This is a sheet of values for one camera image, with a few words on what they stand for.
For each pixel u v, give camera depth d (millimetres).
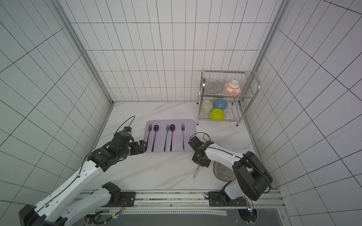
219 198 667
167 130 1004
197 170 832
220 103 1067
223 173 819
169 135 985
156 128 1004
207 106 1037
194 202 727
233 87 851
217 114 1004
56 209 395
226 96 861
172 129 1004
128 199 727
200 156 632
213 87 915
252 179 424
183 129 1004
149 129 1014
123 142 573
